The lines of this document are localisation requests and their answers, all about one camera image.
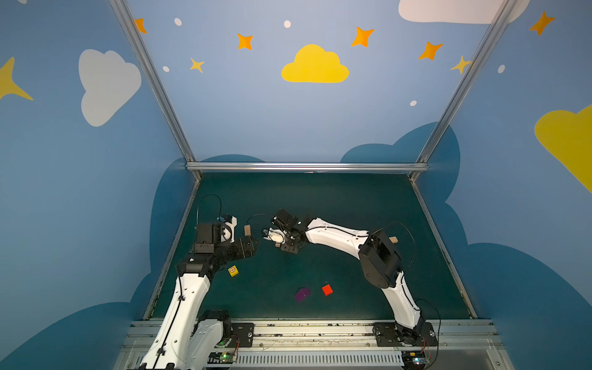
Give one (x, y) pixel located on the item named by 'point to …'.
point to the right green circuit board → (414, 359)
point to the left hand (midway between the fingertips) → (251, 243)
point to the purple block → (301, 294)
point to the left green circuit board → (222, 358)
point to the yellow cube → (233, 270)
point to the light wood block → (247, 232)
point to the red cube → (327, 290)
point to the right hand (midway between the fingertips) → (288, 238)
